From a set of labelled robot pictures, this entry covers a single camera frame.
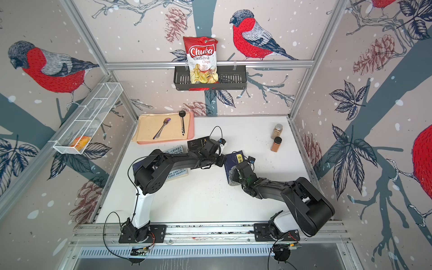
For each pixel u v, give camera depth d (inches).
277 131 40.1
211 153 31.3
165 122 46.5
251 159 31.4
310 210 17.0
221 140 34.7
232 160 38.0
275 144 37.9
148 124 46.3
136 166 36.7
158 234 28.7
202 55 32.2
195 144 40.8
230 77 42.1
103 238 28.7
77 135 28.1
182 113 48.0
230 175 35.4
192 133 43.6
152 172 21.3
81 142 26.0
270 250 27.5
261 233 28.7
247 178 27.7
